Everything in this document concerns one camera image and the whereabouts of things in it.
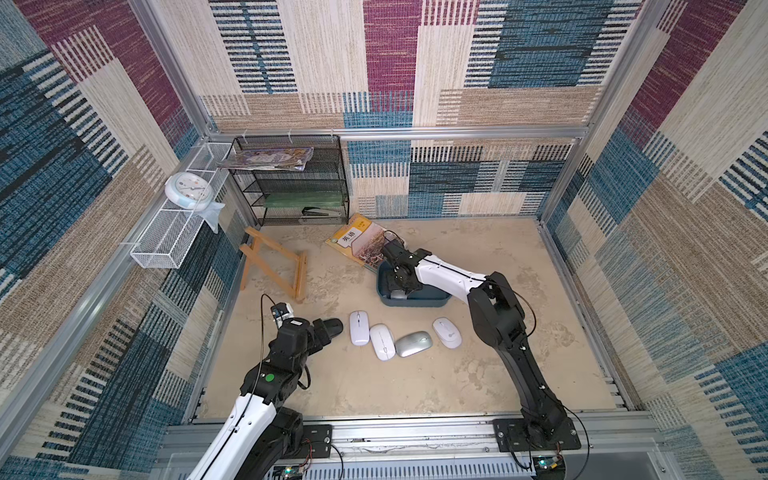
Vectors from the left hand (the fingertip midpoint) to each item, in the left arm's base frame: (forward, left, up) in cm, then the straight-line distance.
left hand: (309, 326), depth 82 cm
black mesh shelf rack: (+52, 0, +12) cm, 54 cm away
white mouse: (+5, -13, -9) cm, 16 cm away
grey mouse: (+14, -25, -7) cm, 29 cm away
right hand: (+20, -24, -9) cm, 32 cm away
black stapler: (+45, +6, +1) cm, 45 cm away
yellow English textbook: (+39, -12, -9) cm, 42 cm away
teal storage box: (+15, -32, -10) cm, 37 cm away
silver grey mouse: (0, -29, -13) cm, 32 cm away
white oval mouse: (-1, -20, -8) cm, 21 cm away
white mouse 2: (+2, -39, -8) cm, 40 cm away
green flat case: (+48, +3, +4) cm, 48 cm away
